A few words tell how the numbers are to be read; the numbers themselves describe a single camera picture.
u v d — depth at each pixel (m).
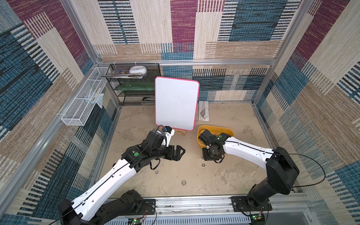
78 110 0.92
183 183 0.81
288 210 0.73
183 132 0.98
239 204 0.73
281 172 0.43
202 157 0.76
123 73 0.92
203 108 1.15
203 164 0.87
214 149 0.62
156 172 0.85
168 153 0.62
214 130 0.98
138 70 0.89
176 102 0.89
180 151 0.63
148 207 0.73
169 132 0.65
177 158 0.62
